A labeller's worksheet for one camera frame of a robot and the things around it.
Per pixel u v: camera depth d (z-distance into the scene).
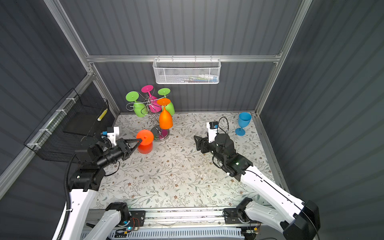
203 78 0.92
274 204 0.44
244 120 0.96
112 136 0.61
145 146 0.65
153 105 0.84
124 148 0.57
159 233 0.77
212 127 0.61
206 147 0.64
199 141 0.63
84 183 0.46
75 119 0.79
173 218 0.75
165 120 0.85
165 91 0.87
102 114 0.82
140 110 0.92
